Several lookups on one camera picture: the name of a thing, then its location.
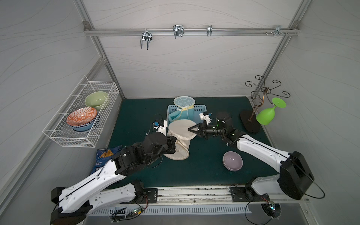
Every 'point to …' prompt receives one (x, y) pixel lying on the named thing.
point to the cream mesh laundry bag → (179, 129)
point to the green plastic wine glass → (266, 116)
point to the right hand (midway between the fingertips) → (187, 128)
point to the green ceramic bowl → (96, 100)
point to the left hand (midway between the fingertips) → (177, 138)
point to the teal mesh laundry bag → (186, 103)
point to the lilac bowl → (232, 161)
